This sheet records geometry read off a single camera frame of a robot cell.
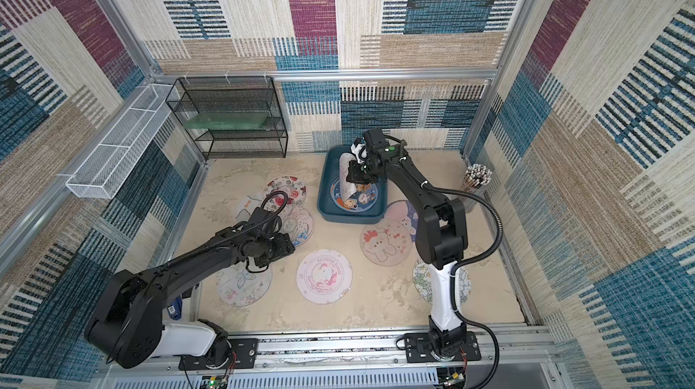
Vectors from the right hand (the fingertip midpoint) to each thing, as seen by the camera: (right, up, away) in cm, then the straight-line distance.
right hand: (352, 181), depth 92 cm
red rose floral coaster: (-23, -3, +17) cm, 29 cm away
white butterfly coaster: (-35, -33, -7) cm, 48 cm away
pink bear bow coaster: (+12, -21, +2) cm, 24 cm away
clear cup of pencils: (+40, +1, -3) cm, 40 cm away
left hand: (-20, -22, -4) cm, 30 cm away
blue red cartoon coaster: (+5, -6, +13) cm, 15 cm away
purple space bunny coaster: (+19, -11, +12) cm, 25 cm away
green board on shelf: (-44, +21, +6) cm, 49 cm away
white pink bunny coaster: (-1, -2, -1) cm, 3 cm away
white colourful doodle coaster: (-20, -15, +7) cm, 26 cm away
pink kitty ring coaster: (-9, -30, -5) cm, 32 cm away
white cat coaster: (-40, -9, +13) cm, 44 cm away
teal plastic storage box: (-9, +4, +17) cm, 19 cm away
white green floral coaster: (+22, -31, -6) cm, 39 cm away
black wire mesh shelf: (-43, +32, +10) cm, 54 cm away
